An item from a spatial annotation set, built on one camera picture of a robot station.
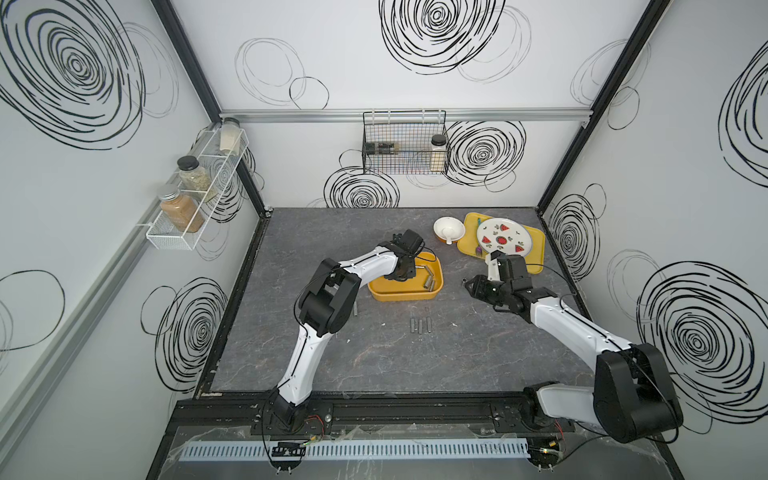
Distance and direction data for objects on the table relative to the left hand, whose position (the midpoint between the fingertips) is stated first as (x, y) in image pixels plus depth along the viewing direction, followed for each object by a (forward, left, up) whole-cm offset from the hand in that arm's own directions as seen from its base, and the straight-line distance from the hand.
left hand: (404, 271), depth 102 cm
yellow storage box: (-10, +6, +3) cm, 12 cm away
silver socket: (-14, +16, -1) cm, 21 cm away
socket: (-20, -2, 0) cm, 20 cm away
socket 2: (-20, -4, 0) cm, 20 cm away
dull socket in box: (-6, -8, +2) cm, 10 cm away
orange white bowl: (+18, -17, +2) cm, 25 cm away
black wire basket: (+29, +1, +32) cm, 43 cm away
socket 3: (-19, -7, 0) cm, 20 cm away
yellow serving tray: (+12, -23, +2) cm, 26 cm away
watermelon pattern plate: (+17, -39, +1) cm, 42 cm away
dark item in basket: (+25, +11, +32) cm, 42 cm away
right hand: (-11, -19, +9) cm, 23 cm away
